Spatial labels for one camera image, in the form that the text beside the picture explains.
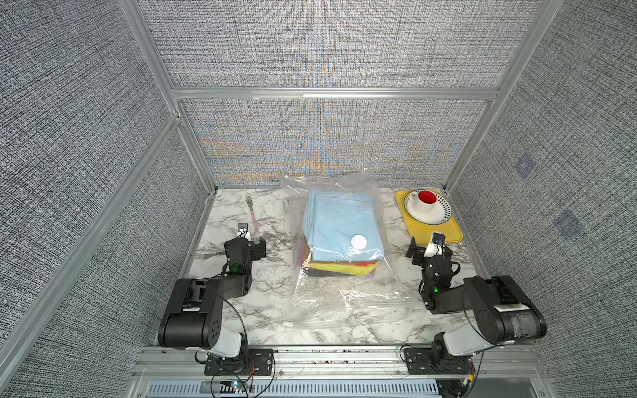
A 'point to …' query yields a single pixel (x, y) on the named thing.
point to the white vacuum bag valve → (358, 241)
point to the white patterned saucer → (440, 213)
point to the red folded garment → (367, 263)
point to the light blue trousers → (342, 226)
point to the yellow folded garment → (362, 270)
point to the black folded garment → (312, 272)
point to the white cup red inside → (424, 201)
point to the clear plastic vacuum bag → (381, 299)
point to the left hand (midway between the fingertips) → (251, 235)
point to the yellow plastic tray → (421, 232)
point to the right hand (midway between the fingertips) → (429, 234)
